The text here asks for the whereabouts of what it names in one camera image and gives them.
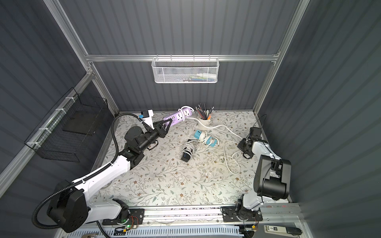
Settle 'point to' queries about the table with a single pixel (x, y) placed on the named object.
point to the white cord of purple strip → (234, 155)
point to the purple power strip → (180, 116)
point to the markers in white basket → (199, 78)
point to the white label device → (282, 231)
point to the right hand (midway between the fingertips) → (244, 147)
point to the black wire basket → (75, 122)
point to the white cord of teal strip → (203, 137)
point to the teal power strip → (210, 141)
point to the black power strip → (186, 157)
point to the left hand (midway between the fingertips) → (171, 121)
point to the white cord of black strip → (189, 147)
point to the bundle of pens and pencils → (205, 113)
